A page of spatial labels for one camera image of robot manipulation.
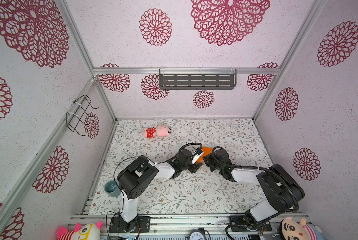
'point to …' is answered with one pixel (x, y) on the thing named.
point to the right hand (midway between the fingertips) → (201, 153)
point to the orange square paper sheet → (206, 150)
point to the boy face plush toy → (290, 229)
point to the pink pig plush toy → (160, 131)
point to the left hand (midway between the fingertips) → (197, 162)
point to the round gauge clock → (198, 234)
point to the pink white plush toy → (87, 231)
